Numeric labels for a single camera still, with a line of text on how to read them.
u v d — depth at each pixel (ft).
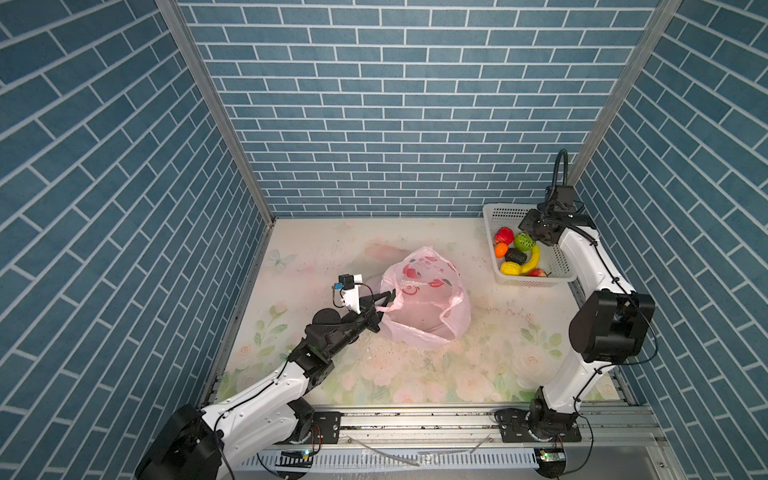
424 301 3.19
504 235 3.55
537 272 3.26
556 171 2.27
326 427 2.42
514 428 2.41
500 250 3.43
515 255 3.41
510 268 3.24
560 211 2.27
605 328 1.60
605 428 2.48
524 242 3.44
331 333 1.91
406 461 2.32
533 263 3.42
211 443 1.31
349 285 2.16
